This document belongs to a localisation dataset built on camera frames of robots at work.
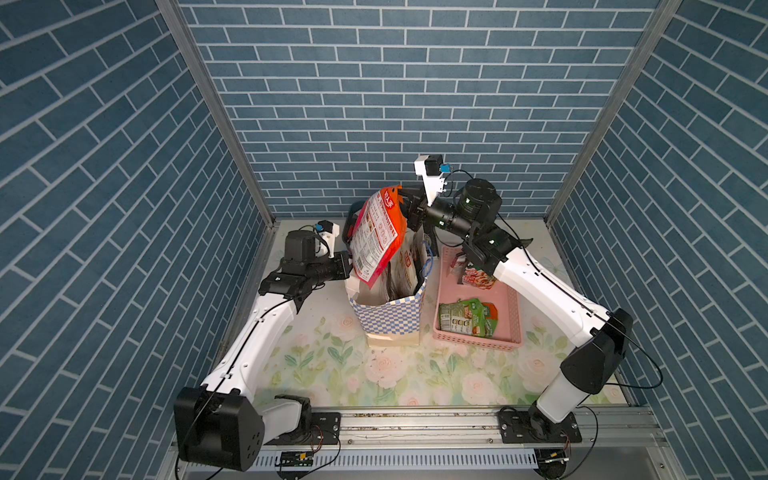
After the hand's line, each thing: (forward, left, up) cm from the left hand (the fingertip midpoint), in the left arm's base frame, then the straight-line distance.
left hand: (365, 259), depth 78 cm
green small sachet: (-6, -31, -21) cm, 38 cm away
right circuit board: (-42, -46, -25) cm, 67 cm away
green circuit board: (-40, +16, -28) cm, 51 cm away
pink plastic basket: (-10, -43, -24) cm, 50 cm away
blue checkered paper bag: (-13, -7, -10) cm, 18 cm away
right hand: (+1, -7, +22) cm, 23 cm away
